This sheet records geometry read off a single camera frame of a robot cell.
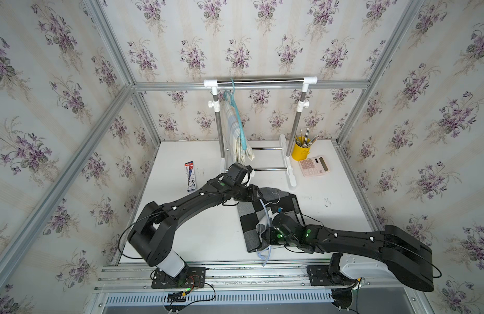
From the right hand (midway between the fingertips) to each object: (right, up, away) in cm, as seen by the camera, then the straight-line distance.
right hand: (262, 237), depth 81 cm
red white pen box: (-36, +23, +21) cm, 48 cm away
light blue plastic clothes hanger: (0, -6, -3) cm, 7 cm away
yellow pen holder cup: (+23, +36, +26) cm, 50 cm away
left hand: (0, +16, +1) cm, 16 cm away
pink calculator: (+31, +29, +25) cm, 50 cm away
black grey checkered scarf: (-2, +7, +7) cm, 10 cm away
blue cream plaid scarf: (-9, +36, +4) cm, 37 cm away
